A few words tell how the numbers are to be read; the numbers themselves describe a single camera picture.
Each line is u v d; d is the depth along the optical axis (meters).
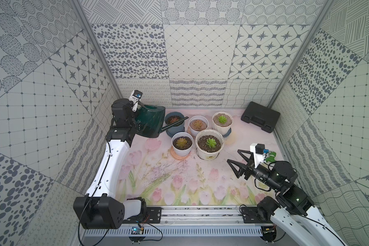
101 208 0.38
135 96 0.63
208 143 0.88
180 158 0.93
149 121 0.75
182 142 0.88
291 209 0.48
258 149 0.56
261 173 0.57
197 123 0.95
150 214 0.73
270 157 0.93
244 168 0.55
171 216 0.75
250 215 0.74
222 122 0.98
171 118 1.02
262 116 1.08
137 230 0.71
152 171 0.89
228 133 1.04
